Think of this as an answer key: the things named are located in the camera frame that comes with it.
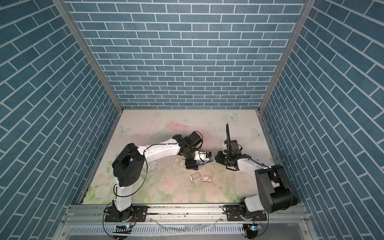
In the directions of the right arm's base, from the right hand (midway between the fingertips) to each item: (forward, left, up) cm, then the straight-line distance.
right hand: (214, 156), depth 92 cm
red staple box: (-14, +4, -2) cm, 14 cm away
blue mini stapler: (-6, +7, 0) cm, 9 cm away
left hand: (-5, +10, +1) cm, 12 cm away
